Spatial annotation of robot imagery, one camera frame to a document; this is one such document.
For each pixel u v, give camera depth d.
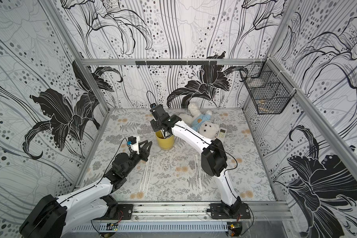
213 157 0.52
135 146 0.67
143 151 0.71
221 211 0.73
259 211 0.73
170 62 0.89
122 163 0.61
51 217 0.40
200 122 0.99
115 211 0.67
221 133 1.02
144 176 0.84
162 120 0.66
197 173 0.86
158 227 0.76
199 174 0.85
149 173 0.86
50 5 0.69
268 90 0.88
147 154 0.70
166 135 0.76
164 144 0.91
